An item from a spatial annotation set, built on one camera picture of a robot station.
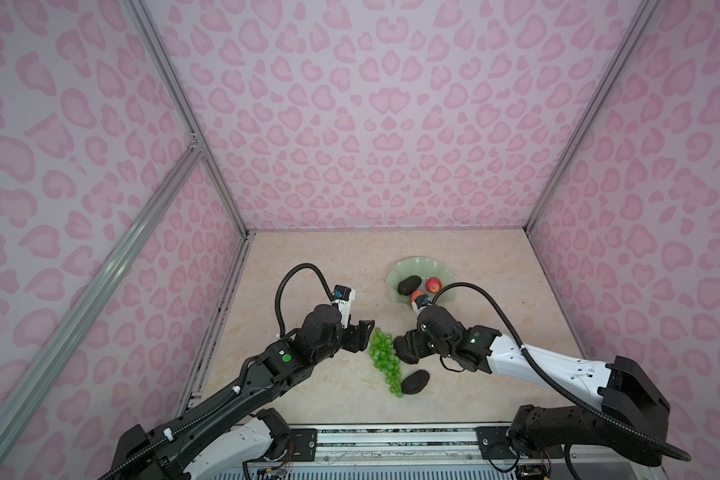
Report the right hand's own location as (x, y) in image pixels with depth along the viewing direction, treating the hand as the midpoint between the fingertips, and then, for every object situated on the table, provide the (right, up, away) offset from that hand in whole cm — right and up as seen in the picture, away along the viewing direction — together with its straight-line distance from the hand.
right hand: (413, 336), depth 82 cm
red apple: (+9, +12, +16) cm, 22 cm away
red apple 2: (+3, +9, +16) cm, 19 cm away
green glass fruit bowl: (+7, +18, +23) cm, 30 cm away
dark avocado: (+1, +12, +19) cm, 23 cm away
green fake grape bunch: (-8, -5, +3) cm, 10 cm away
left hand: (-13, +7, -7) cm, 16 cm away
